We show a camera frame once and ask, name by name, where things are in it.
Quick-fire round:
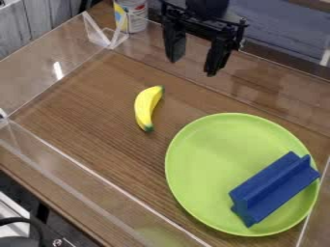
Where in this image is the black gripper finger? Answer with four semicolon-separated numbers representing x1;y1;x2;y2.
203;36;234;77
163;17;187;63

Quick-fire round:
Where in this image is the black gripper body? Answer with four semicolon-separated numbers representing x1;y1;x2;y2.
161;0;249;49

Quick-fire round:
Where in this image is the blue T-shaped block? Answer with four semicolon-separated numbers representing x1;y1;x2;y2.
229;151;319;228

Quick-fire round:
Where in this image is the green round plate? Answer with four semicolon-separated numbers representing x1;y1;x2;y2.
165;113;319;237

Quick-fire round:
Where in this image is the white labelled can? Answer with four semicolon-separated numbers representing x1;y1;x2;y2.
114;0;148;34

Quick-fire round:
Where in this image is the yellow toy banana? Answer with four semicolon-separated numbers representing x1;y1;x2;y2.
134;85;166;132

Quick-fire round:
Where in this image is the black cable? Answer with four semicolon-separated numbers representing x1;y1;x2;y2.
0;217;50;247

